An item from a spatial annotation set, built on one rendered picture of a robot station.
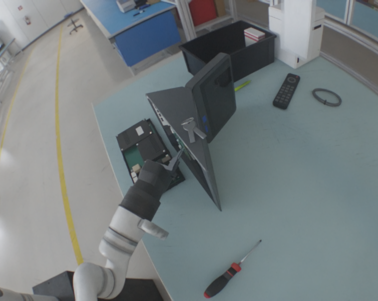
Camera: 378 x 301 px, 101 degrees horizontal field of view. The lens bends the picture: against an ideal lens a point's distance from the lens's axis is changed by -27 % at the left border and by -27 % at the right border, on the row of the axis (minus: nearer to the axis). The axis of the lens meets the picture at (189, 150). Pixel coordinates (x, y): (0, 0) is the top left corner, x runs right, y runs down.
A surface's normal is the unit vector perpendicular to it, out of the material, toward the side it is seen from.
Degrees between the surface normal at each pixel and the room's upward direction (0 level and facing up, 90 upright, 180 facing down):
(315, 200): 0
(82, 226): 0
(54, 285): 0
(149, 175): 20
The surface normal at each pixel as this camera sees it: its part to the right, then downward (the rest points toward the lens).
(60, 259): -0.23, -0.54
